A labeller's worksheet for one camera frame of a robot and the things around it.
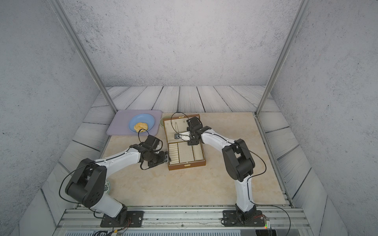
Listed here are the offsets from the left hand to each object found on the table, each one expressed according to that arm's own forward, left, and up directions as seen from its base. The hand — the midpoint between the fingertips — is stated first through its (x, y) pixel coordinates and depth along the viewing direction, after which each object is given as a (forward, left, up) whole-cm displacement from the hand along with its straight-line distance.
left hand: (168, 162), depth 89 cm
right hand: (+18, -15, +6) cm, 24 cm away
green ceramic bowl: (+41, +10, -8) cm, 43 cm away
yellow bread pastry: (+29, +23, 0) cm, 37 cm away
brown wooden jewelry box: (+4, -9, +1) cm, 9 cm away
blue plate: (+39, +27, -2) cm, 47 cm away
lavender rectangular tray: (+34, +41, -5) cm, 54 cm away
